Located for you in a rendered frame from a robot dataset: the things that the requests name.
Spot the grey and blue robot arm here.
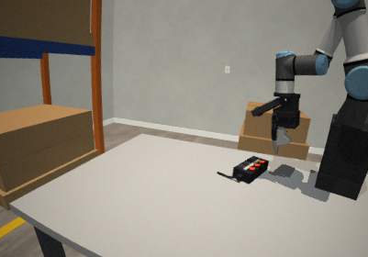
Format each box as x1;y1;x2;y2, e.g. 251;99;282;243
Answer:
275;0;368;129

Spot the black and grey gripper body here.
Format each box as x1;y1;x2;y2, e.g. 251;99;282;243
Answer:
272;93;300;129

